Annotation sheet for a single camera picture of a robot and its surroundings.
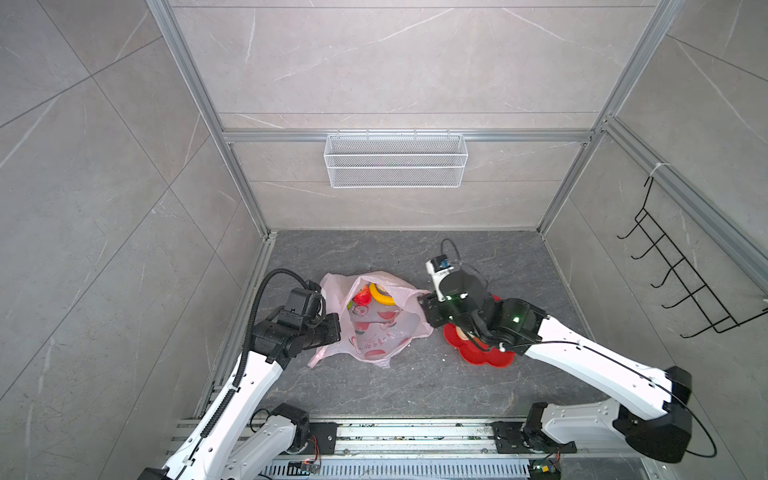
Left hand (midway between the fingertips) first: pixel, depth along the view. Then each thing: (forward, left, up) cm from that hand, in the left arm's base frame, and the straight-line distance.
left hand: (339, 321), depth 75 cm
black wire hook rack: (-4, -81, +14) cm, 83 cm away
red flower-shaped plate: (-3, -38, -17) cm, 42 cm away
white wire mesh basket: (+54, -17, +12) cm, 58 cm away
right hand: (+2, -22, +8) cm, 23 cm away
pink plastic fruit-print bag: (+10, -10, -17) cm, 22 cm away
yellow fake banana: (+16, -10, -14) cm, 24 cm away
